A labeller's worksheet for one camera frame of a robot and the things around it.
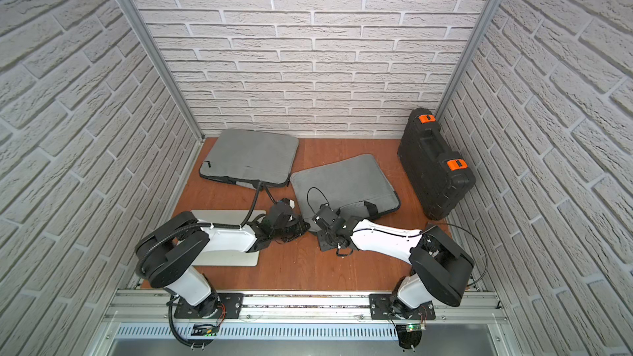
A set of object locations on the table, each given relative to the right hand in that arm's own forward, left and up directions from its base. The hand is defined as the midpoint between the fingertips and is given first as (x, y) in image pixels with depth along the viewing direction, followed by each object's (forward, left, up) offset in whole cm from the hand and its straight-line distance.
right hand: (328, 239), depth 86 cm
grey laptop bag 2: (+21, -14, +1) cm, 25 cm away
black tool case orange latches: (+13, -37, +19) cm, 44 cm away
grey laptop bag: (+41, +35, +1) cm, 54 cm away
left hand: (+6, +5, +2) cm, 8 cm away
